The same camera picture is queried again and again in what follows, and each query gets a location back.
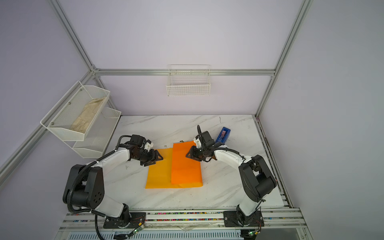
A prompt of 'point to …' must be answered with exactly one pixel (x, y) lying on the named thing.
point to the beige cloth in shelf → (81, 123)
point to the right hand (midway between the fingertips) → (187, 156)
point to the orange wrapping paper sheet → (176, 170)
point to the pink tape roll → (223, 133)
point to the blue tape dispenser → (221, 139)
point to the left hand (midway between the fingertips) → (158, 161)
